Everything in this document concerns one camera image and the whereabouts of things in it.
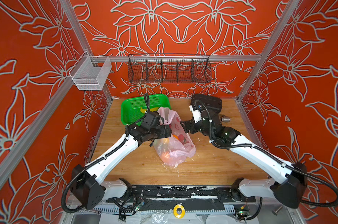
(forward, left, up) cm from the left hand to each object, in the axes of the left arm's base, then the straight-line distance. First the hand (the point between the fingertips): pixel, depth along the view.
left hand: (166, 130), depth 77 cm
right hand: (+4, -10, +6) cm, 12 cm away
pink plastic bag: (-8, -7, -5) cm, 11 cm away
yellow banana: (+30, +22, -19) cm, 41 cm away
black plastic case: (+37, -29, -14) cm, 49 cm away
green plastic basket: (+27, +31, -18) cm, 45 cm away
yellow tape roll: (-36, -10, -18) cm, 41 cm away
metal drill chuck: (+22, -43, -16) cm, 51 cm away
